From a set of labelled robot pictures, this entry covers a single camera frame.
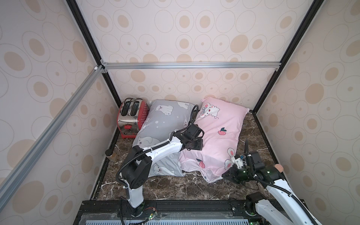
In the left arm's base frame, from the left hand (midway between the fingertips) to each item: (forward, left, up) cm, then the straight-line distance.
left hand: (205, 145), depth 85 cm
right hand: (-17, -10, -2) cm, 20 cm away
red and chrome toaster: (+24, +49, +3) cm, 54 cm away
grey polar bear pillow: (+20, +28, +2) cm, 34 cm away
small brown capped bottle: (-5, +57, -5) cm, 57 cm away
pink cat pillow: (+19, -14, -1) cm, 23 cm away
